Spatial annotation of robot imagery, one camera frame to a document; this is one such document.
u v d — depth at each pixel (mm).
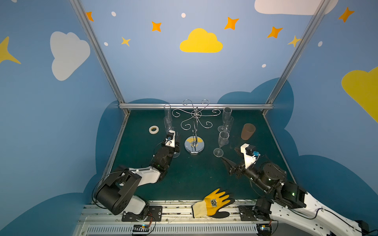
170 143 718
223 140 841
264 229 733
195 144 1004
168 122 984
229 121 1034
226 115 988
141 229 731
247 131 989
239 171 547
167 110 929
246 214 737
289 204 465
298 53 861
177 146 762
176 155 952
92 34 773
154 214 739
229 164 569
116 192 433
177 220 733
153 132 1076
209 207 749
